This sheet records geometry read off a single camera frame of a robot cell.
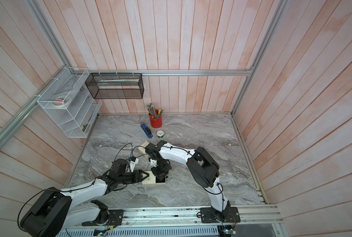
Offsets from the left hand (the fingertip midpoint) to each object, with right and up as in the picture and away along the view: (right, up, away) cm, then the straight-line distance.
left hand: (145, 178), depth 85 cm
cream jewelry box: (0, +19, -10) cm, 22 cm away
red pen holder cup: (+3, +33, +22) cm, 40 cm away
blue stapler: (-3, +28, +19) cm, 34 cm away
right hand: (+9, 0, 0) cm, 9 cm away
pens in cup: (+1, +41, +19) cm, 45 cm away
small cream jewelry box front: (+4, 0, -2) cm, 4 cm away
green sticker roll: (+7, +25, +20) cm, 33 cm away
